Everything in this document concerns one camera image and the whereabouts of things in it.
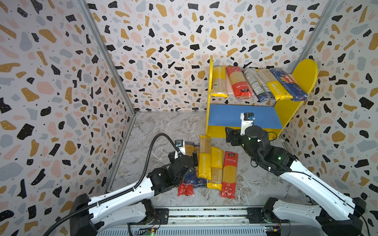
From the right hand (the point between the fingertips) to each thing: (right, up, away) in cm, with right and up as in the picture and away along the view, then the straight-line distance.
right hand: (232, 124), depth 66 cm
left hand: (-19, -12, +7) cm, 24 cm away
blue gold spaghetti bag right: (-15, -32, +16) cm, 39 cm away
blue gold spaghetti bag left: (-19, -29, +17) cm, 39 cm away
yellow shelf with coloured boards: (-1, +5, +28) cm, 29 cm away
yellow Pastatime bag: (-3, -20, +28) cm, 35 cm away
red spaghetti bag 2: (-22, -35, +14) cm, 44 cm away
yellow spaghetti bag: (-11, -26, +19) cm, 34 cm away
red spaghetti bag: (+3, -29, +20) cm, 36 cm away
